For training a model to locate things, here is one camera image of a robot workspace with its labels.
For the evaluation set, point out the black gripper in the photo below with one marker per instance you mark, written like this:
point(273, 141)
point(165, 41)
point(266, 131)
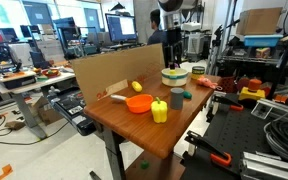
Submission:
point(173, 40)

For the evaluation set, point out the small yellow block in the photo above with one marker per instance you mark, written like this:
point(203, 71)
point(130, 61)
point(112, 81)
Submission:
point(172, 71)

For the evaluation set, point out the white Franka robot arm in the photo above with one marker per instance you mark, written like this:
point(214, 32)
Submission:
point(172, 5)

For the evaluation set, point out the white pot with teal rim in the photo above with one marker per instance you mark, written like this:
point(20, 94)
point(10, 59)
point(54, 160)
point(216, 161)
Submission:
point(174, 79)

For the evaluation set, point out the yellow and green can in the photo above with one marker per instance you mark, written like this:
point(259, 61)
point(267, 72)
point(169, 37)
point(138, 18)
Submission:
point(198, 71)

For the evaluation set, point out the teal oblong toy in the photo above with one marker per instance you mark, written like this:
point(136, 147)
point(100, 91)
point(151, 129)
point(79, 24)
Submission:
point(187, 95)

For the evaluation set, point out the person in dark shirt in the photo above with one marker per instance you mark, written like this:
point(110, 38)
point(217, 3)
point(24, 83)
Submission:
point(155, 35)

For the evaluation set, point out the yellow lemon toy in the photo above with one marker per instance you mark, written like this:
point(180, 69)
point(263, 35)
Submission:
point(137, 86)

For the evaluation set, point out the yellow bell pepper toy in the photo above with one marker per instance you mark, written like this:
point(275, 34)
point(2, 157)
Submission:
point(159, 111)

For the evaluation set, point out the orange toy pan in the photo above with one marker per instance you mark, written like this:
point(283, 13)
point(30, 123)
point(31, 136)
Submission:
point(139, 104)

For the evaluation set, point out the brown cardboard board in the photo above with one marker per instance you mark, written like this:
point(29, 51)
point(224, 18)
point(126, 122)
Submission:
point(117, 68)

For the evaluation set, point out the red mesh basket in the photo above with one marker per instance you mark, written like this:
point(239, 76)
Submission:
point(229, 85)

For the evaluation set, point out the tan paper label strip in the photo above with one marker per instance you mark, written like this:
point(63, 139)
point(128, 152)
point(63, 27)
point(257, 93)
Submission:
point(116, 88)

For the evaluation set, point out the computer monitor with lit screen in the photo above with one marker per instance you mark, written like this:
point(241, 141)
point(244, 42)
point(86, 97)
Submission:
point(121, 28)

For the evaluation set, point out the yellow emergency stop button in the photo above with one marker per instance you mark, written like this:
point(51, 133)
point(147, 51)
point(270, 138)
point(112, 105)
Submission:
point(252, 94)

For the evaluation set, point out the colourful small box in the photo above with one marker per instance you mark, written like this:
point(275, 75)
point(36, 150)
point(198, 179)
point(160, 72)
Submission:
point(262, 53)

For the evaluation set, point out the blue plastic bin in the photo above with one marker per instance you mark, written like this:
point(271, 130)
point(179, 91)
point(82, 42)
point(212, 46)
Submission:
point(262, 40)

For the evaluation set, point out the brown cardboard box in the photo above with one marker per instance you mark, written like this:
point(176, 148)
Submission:
point(259, 21)

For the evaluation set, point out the small green toy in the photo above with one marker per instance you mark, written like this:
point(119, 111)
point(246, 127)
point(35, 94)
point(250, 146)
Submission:
point(145, 164)

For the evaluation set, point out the grey table leg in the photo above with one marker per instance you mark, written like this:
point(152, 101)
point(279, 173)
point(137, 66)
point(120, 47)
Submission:
point(114, 153)

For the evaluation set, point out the black machine with labels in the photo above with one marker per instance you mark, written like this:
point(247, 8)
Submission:
point(72, 110)

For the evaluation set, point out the red bowl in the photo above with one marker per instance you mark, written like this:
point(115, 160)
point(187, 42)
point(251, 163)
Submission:
point(50, 73)

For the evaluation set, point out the aluminium extrusion bar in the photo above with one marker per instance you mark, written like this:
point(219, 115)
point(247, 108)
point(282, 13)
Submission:
point(270, 168)

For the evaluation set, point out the white desk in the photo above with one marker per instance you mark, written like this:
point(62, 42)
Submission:
point(24, 87)

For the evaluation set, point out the brown pouch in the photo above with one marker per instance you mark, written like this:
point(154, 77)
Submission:
point(14, 125)

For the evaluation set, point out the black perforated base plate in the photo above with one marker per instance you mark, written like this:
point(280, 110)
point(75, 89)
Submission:
point(237, 133)

